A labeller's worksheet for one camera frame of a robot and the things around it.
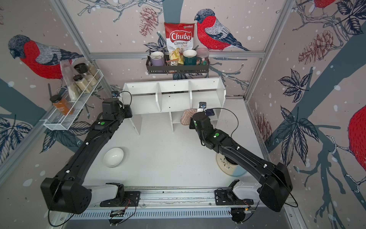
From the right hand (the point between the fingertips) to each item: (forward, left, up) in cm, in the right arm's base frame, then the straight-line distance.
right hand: (195, 113), depth 78 cm
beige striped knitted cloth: (0, +5, -1) cm, 5 cm away
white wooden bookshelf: (+5, +3, +8) cm, 10 cm away
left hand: (+4, +37, +4) cm, 38 cm away
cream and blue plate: (-21, -21, -26) cm, 39 cm away
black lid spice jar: (+9, +62, +12) cm, 64 cm away
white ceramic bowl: (-18, +50, -23) cm, 57 cm away
